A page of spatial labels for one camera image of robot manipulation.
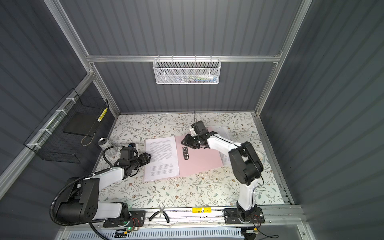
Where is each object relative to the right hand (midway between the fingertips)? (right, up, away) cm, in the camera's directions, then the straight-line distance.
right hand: (184, 144), depth 92 cm
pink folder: (+4, -11, +2) cm, 11 cm away
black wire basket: (-57, +7, -19) cm, 60 cm away
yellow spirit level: (+10, -32, -16) cm, 37 cm away
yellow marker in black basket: (-45, +18, -10) cm, 49 cm away
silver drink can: (-47, +2, -5) cm, 48 cm away
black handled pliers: (-11, -32, -16) cm, 38 cm away
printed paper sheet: (-13, -12, +1) cm, 18 cm away
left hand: (-24, -8, +2) cm, 25 cm away
